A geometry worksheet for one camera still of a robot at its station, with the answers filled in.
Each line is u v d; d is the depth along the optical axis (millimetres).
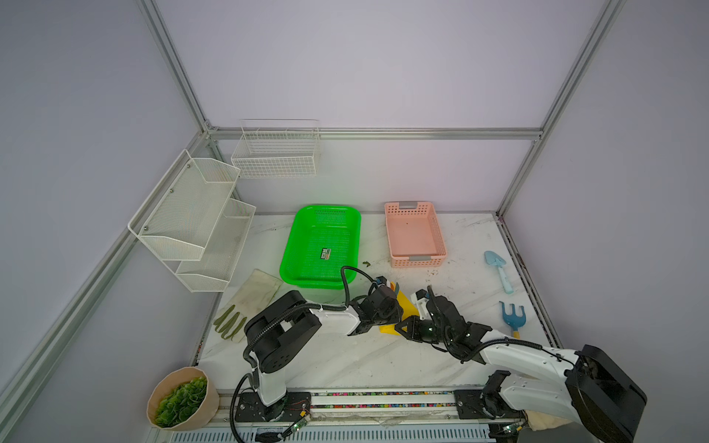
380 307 723
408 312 900
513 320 882
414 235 1152
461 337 644
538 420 711
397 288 980
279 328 505
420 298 779
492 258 1047
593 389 414
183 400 640
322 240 1114
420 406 749
